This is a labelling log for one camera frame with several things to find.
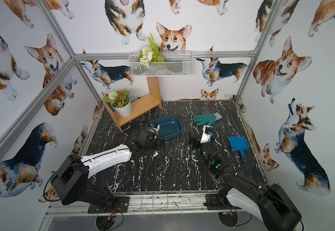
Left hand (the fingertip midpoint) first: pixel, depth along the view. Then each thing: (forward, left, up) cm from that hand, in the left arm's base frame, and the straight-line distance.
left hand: (161, 135), depth 87 cm
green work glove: (+20, -33, -11) cm, 40 cm away
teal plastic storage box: (+14, -5, -11) cm, 18 cm away
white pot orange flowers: (+20, +26, +9) cm, 34 cm away
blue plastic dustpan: (-1, -51, -10) cm, 52 cm away
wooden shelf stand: (+30, +18, -6) cm, 36 cm away
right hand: (-1, -23, +9) cm, 25 cm away
